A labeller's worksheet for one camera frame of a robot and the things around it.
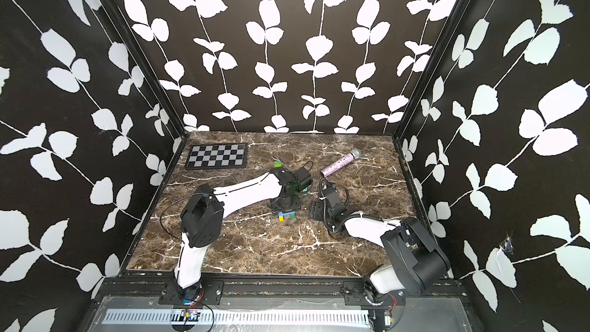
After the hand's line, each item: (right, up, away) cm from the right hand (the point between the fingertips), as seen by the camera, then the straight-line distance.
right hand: (314, 205), depth 92 cm
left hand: (-9, 0, -4) cm, 10 cm away
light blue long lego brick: (-13, -1, -11) cm, 17 cm away
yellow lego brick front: (-14, -4, -4) cm, 15 cm away
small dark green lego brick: (-9, -4, -2) cm, 10 cm away
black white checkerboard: (-46, +20, +16) cm, 52 cm away
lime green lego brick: (-17, +16, +17) cm, 29 cm away
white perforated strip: (-25, -30, -22) cm, 45 cm away
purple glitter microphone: (+20, +21, +16) cm, 33 cm away
